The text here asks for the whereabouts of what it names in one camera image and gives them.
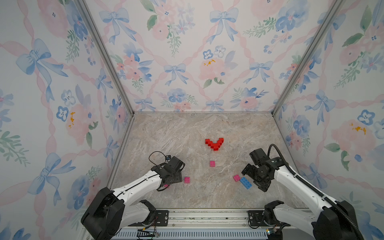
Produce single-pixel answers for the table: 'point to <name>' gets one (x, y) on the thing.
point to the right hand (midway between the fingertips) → (249, 178)
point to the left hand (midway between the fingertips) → (176, 176)
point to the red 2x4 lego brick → (215, 145)
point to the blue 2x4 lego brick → (245, 183)
